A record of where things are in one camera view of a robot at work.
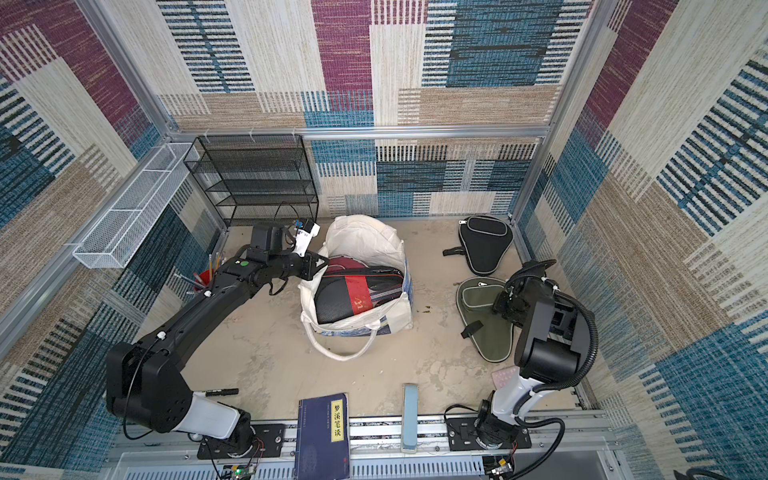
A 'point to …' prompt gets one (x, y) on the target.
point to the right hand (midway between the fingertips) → (506, 319)
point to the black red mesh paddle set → (345, 292)
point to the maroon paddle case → (342, 262)
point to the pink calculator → (502, 376)
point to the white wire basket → (124, 226)
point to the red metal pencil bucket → (207, 276)
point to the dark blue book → (322, 438)
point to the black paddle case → (485, 242)
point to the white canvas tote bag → (374, 243)
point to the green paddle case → (491, 332)
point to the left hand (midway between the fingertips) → (329, 260)
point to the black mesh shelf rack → (255, 178)
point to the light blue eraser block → (410, 418)
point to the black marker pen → (222, 392)
